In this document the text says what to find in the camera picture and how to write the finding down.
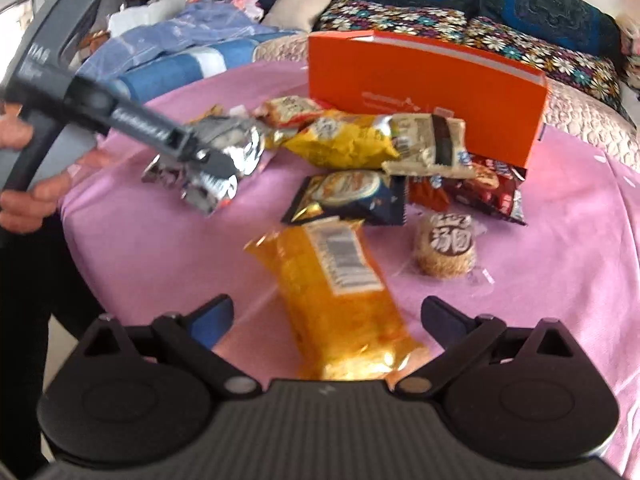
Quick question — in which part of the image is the white plastic bag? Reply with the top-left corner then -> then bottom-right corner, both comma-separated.
107,0 -> 171,38

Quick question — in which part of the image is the yellow packet with brown end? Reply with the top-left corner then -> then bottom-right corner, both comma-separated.
284,111 -> 477,179

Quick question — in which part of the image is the silver foil snack packet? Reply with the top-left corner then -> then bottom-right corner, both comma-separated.
141,114 -> 267,217

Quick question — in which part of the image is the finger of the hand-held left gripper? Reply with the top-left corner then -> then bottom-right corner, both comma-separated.
190,145 -> 236,183

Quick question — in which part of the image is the person's dark clothing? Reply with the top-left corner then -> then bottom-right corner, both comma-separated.
0,210 -> 106,480

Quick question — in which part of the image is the dark blue snack packet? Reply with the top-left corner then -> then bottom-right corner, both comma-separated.
281,170 -> 409,227

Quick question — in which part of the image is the floral crochet cushion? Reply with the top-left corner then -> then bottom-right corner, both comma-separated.
465,17 -> 631,111
315,0 -> 468,41

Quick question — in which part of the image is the pink flowered tablecloth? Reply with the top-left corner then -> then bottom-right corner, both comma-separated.
57,57 -> 640,476

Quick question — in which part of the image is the red white snack packet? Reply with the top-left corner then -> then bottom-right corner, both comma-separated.
254,95 -> 342,130

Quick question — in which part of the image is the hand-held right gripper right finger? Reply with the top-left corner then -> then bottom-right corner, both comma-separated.
390,296 -> 581,401

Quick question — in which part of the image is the person's left hand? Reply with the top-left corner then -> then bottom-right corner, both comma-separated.
0,102 -> 116,233

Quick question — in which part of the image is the orange cardboard box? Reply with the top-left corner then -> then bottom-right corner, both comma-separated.
307,30 -> 551,168

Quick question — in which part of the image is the round sesame cake in wrapper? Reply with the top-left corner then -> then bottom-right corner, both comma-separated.
400,212 -> 495,287

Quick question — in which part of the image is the beige pillow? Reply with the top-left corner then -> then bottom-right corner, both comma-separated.
260,0 -> 343,33

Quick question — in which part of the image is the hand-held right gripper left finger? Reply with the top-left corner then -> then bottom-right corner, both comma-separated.
82,294 -> 263,401

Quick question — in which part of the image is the yellow packet with barcode label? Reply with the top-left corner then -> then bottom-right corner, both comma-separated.
244,219 -> 432,382

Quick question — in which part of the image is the blue patchwork blanket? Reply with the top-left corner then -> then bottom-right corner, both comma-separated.
82,0 -> 296,106

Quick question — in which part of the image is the dark red cookie packet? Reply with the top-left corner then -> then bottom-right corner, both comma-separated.
409,156 -> 529,227

